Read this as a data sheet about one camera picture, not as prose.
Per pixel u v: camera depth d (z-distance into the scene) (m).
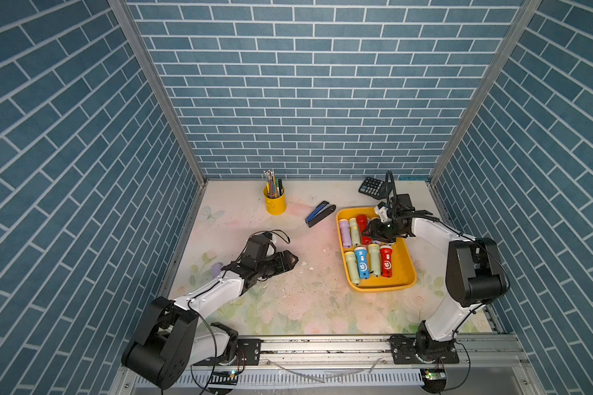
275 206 1.03
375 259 0.91
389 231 0.82
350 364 0.72
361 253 0.92
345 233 0.97
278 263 0.77
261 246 0.68
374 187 1.16
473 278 0.49
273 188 1.02
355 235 0.96
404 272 0.89
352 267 0.88
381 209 0.89
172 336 0.41
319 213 1.06
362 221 0.97
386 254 0.91
